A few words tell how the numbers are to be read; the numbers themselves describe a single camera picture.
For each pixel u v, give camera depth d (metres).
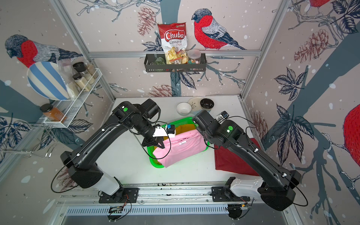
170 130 0.54
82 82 0.76
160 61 0.92
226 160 0.84
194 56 0.82
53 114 0.62
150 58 0.92
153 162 0.76
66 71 0.70
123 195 0.70
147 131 0.54
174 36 0.79
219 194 0.73
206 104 1.10
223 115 0.59
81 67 0.80
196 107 1.14
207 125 0.47
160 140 0.59
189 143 0.69
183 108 1.09
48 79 0.67
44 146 0.67
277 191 0.38
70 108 0.67
